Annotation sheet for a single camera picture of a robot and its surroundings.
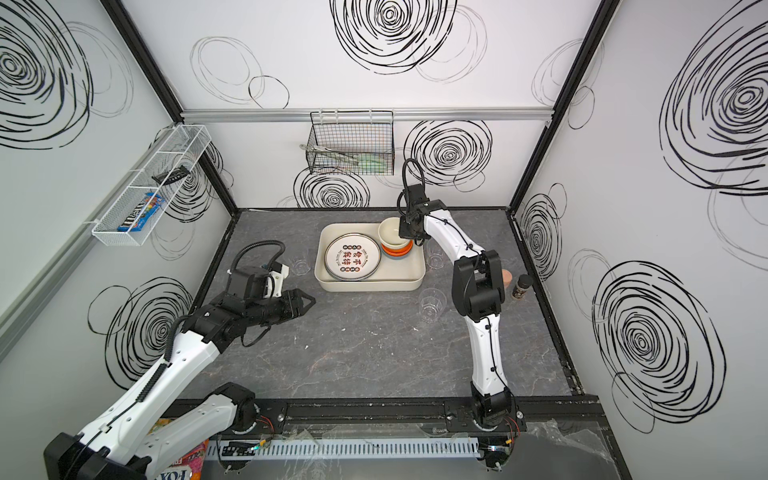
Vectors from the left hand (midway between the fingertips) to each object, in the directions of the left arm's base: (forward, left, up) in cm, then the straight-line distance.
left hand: (312, 303), depth 76 cm
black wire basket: (+52, -10, +16) cm, 55 cm away
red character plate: (+25, -6, -14) cm, 29 cm away
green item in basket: (+37, -12, +15) cm, 42 cm away
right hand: (+30, -24, -6) cm, 39 cm away
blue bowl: (+25, -21, -14) cm, 35 cm away
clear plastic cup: (+9, -33, -14) cm, 37 cm away
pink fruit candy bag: (-34, +23, -13) cm, 43 cm away
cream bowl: (+30, -18, -7) cm, 36 cm away
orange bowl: (+25, -22, -11) cm, 34 cm away
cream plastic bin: (+21, -20, -18) cm, 34 cm away
